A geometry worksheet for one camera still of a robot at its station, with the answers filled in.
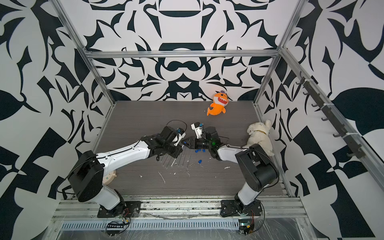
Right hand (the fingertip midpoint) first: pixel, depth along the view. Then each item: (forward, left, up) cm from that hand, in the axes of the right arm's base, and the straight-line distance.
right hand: (183, 140), depth 86 cm
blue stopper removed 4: (-8, -10, -12) cm, 17 cm away
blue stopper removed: (0, -10, -12) cm, 15 cm away
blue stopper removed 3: (0, -12, -13) cm, 18 cm away
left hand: (-3, +1, -2) cm, 4 cm away
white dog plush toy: (+6, -46, -5) cm, 47 cm away
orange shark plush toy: (+36, -26, -5) cm, 44 cm away
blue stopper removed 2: (-1, -8, -11) cm, 14 cm away
